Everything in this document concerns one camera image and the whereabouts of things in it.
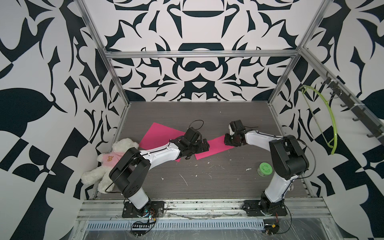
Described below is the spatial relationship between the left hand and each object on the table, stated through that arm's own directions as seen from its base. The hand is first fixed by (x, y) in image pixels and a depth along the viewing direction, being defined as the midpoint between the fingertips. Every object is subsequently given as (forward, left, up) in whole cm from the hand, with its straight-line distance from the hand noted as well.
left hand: (204, 144), depth 88 cm
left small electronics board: (-36, +32, -11) cm, 50 cm away
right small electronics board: (-39, -29, -9) cm, 49 cm away
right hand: (+8, -15, -7) cm, 18 cm away
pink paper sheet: (-1, -7, 0) cm, 7 cm away
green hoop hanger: (-12, -56, +16) cm, 59 cm away
